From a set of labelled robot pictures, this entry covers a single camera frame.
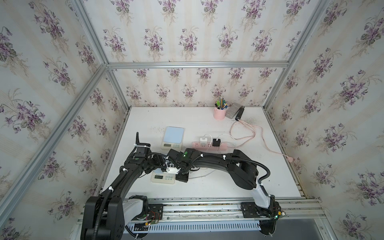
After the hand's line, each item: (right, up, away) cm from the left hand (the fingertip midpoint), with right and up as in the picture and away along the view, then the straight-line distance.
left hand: (162, 163), depth 86 cm
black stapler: (+56, +31, +31) cm, 71 cm away
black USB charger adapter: (+33, +11, +7) cm, 35 cm away
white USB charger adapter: (+25, +12, +5) cm, 28 cm away
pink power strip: (+20, +9, +9) cm, 24 cm away
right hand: (+12, -7, -2) cm, 13 cm away
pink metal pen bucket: (+38, +30, +23) cm, 54 cm away
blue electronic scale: (-1, -7, -2) cm, 7 cm away
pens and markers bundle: (+40, +38, +23) cm, 59 cm away
